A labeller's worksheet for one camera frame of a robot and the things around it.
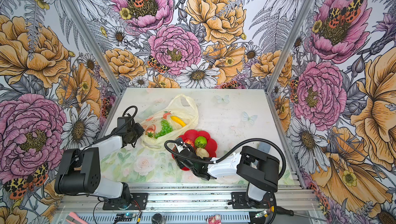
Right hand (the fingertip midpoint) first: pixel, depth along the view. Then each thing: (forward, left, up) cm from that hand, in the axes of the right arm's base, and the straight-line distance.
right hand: (179, 154), depth 84 cm
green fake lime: (+6, -11, +1) cm, 13 cm away
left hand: (+15, +23, -1) cm, 28 cm away
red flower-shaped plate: (+6, -17, -2) cm, 19 cm away
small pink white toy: (-28, -16, -3) cm, 33 cm away
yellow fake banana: (+24, +3, -3) cm, 24 cm away
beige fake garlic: (0, -12, +1) cm, 12 cm away
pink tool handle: (-27, +44, -5) cm, 52 cm away
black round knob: (-28, +6, +5) cm, 29 cm away
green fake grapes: (+18, +9, -1) cm, 20 cm away
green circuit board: (-26, +24, -5) cm, 36 cm away
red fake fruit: (+7, -5, 0) cm, 9 cm away
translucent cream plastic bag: (+30, +2, +5) cm, 30 cm away
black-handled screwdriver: (-26, -48, -4) cm, 55 cm away
